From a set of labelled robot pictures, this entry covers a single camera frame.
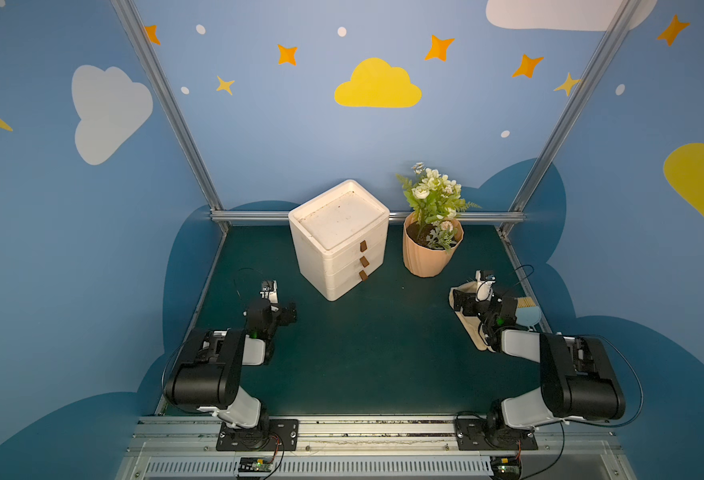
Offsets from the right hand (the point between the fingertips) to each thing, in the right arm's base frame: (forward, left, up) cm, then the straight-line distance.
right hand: (473, 287), depth 95 cm
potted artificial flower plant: (+15, +14, +11) cm, 23 cm away
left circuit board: (-50, +60, -7) cm, 79 cm away
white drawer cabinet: (+4, +43, +17) cm, 46 cm away
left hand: (-6, +63, -1) cm, 64 cm away
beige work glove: (-10, +1, -6) cm, 12 cm away
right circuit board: (-47, -2, -10) cm, 48 cm away
